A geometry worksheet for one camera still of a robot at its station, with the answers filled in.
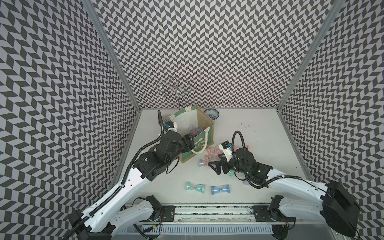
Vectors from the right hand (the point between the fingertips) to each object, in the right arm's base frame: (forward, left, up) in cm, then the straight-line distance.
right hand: (214, 162), depth 78 cm
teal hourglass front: (-10, +9, -10) cm, 16 cm away
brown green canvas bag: (+29, +12, 0) cm, 32 cm away
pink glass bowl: (+23, +28, +10) cm, 37 cm away
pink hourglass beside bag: (+11, 0, -11) cm, 15 cm away
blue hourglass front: (-10, -6, -10) cm, 16 cm away
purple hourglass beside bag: (+4, +6, -10) cm, 12 cm away
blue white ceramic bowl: (+44, -2, -9) cm, 45 cm away
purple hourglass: (+27, +14, -5) cm, 30 cm away
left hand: (+5, +13, +15) cm, 20 cm away
